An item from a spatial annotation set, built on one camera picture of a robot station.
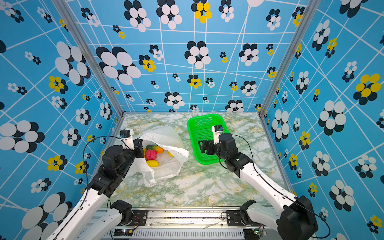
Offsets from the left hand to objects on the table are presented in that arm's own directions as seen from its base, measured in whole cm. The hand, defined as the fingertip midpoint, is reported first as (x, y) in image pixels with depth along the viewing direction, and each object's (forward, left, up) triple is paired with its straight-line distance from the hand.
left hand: (142, 137), depth 72 cm
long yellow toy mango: (+5, -9, -26) cm, 28 cm away
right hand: (+3, -31, -7) cm, 32 cm away
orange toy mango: (+7, -2, -23) cm, 24 cm away
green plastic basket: (+27, -29, -26) cm, 47 cm away
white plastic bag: (+1, -10, -27) cm, 29 cm away
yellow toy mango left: (-2, 0, -24) cm, 24 cm away
